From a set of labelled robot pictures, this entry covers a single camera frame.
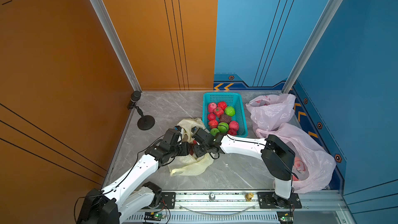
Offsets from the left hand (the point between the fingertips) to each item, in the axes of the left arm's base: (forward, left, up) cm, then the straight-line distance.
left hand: (189, 144), depth 83 cm
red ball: (+31, -21, -2) cm, 37 cm away
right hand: (0, -5, -4) cm, 6 cm away
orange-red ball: (+24, -17, -1) cm, 30 cm away
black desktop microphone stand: (+19, +30, -8) cm, 37 cm away
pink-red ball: (+14, -26, -2) cm, 30 cm away
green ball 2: (+13, -20, -3) cm, 24 cm away
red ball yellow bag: (+11, -25, -3) cm, 28 cm away
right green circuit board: (-31, -46, -10) cm, 57 cm away
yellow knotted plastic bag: (-11, -1, 0) cm, 11 cm away
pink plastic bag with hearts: (-12, -60, +4) cm, 62 cm away
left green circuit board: (-31, +11, -8) cm, 34 cm away
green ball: (+24, -24, -1) cm, 34 cm away
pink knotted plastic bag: (+15, -44, +10) cm, 47 cm away
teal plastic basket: (+36, -28, -3) cm, 46 cm away
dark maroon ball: (+19, -20, -1) cm, 28 cm away
